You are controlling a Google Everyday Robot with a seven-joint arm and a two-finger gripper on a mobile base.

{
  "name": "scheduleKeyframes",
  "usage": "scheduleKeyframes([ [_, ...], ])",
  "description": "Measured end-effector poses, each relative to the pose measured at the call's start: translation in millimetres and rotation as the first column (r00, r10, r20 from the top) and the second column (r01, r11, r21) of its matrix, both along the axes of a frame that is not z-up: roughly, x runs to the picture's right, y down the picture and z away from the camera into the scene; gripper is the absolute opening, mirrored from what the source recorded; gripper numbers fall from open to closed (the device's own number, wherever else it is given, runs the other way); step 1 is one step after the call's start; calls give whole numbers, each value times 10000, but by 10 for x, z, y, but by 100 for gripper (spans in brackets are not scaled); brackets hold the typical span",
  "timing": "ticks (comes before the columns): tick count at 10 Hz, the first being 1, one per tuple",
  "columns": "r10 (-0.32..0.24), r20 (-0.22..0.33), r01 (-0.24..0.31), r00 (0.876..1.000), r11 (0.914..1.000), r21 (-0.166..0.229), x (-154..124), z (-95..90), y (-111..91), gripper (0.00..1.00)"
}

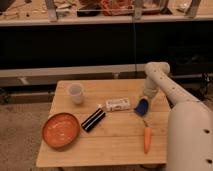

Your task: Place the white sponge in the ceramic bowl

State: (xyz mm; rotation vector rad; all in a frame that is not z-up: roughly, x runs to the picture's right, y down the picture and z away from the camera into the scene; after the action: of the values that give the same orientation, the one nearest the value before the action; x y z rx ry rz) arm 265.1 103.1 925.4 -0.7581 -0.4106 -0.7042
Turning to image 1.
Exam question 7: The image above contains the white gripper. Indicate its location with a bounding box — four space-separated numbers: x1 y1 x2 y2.
134 78 158 116

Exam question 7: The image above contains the orange ceramic bowl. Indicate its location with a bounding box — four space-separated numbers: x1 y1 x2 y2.
42 113 80 148

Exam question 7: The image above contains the orange carrot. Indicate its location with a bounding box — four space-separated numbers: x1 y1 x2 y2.
143 120 152 154

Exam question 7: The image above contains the wooden table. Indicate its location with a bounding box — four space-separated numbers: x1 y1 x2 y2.
36 79 170 167

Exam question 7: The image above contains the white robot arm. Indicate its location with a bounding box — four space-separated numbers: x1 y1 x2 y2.
134 62 213 171

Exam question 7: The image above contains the cluttered background shelf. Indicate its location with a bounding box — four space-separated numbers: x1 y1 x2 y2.
0 0 213 27

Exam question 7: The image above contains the white plastic cup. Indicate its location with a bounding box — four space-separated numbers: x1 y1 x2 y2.
68 83 84 104

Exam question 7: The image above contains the black striped rectangular block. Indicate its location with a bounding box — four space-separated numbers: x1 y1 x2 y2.
81 108 106 132

